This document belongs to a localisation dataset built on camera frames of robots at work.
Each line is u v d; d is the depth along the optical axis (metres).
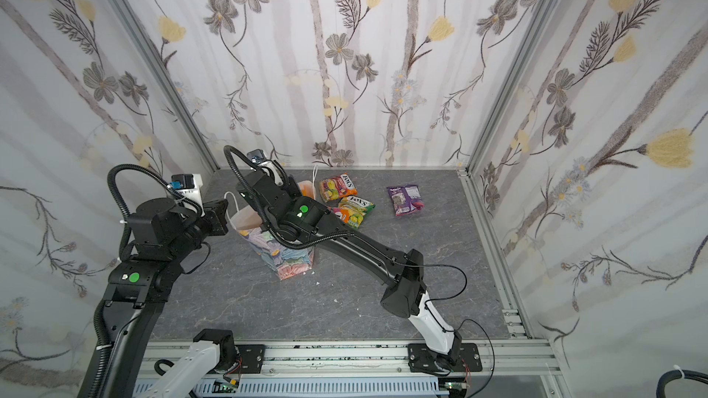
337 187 1.11
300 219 0.48
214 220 0.56
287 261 0.85
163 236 0.45
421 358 0.73
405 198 1.08
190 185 0.54
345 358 0.75
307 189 0.65
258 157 0.57
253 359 0.73
